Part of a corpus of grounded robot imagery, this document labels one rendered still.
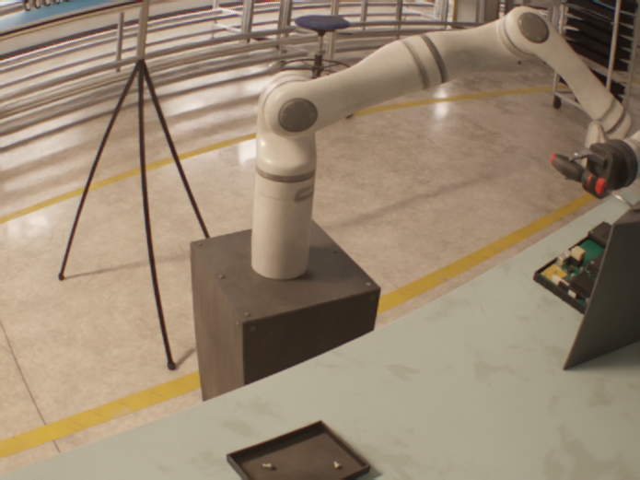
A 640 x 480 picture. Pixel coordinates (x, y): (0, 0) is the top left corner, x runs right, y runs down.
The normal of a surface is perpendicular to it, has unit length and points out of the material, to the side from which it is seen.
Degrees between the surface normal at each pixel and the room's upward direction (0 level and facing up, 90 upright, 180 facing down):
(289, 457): 0
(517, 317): 0
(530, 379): 0
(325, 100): 83
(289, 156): 18
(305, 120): 95
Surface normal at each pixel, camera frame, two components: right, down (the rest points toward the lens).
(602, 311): 0.32, 0.52
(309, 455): 0.09, -0.85
